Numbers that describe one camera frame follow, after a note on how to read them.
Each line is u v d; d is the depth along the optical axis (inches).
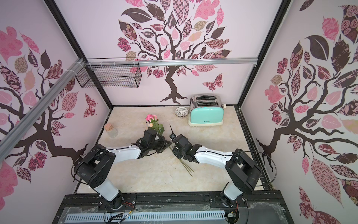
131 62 35.7
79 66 32.6
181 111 44.8
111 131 37.5
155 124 35.4
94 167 18.2
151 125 36.2
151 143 29.4
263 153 37.3
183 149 25.8
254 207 28.4
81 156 35.6
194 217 27.4
